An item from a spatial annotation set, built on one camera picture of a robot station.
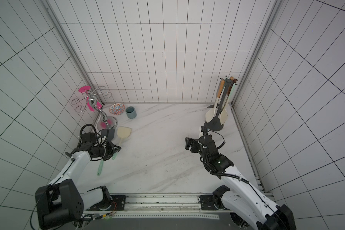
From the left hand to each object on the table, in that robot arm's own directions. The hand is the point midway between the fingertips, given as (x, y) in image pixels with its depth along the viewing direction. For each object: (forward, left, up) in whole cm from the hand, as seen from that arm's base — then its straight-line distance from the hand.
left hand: (120, 149), depth 84 cm
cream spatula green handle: (+19, +7, -11) cm, 23 cm away
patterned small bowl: (+39, +15, -6) cm, 42 cm away
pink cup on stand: (+22, +18, +15) cm, 32 cm away
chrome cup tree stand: (+24, +18, -4) cm, 30 cm away
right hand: (+5, -43, +8) cm, 44 cm away
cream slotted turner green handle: (+23, -66, +4) cm, 70 cm away
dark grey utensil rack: (+29, -66, -12) cm, 73 cm away
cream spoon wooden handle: (+25, -58, +4) cm, 63 cm away
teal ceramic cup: (+32, +1, -3) cm, 32 cm away
